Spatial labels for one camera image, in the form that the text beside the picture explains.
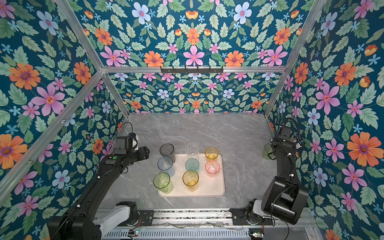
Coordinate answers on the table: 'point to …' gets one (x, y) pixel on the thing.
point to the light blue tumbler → (165, 164)
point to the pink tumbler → (212, 168)
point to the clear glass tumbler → (192, 150)
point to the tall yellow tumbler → (191, 178)
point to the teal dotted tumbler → (192, 164)
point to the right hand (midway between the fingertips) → (280, 149)
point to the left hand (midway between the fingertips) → (145, 147)
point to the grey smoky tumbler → (167, 149)
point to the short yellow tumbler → (211, 153)
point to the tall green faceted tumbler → (161, 181)
